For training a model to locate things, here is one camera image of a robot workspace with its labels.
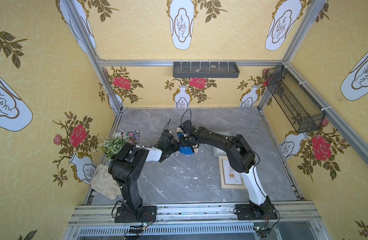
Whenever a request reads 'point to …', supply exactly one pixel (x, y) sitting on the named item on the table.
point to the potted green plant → (110, 145)
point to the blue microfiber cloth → (187, 150)
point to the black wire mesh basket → (299, 107)
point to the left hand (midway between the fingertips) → (180, 146)
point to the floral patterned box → (131, 136)
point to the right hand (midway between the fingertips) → (181, 145)
